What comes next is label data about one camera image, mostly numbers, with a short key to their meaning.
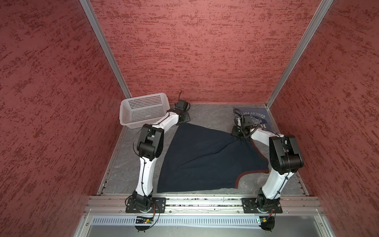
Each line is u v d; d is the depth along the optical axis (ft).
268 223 2.32
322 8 2.33
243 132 2.47
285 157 1.69
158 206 2.45
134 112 3.74
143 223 2.38
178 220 2.33
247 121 2.59
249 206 2.43
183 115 3.11
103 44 2.77
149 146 1.92
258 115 3.61
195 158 2.92
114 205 2.48
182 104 2.71
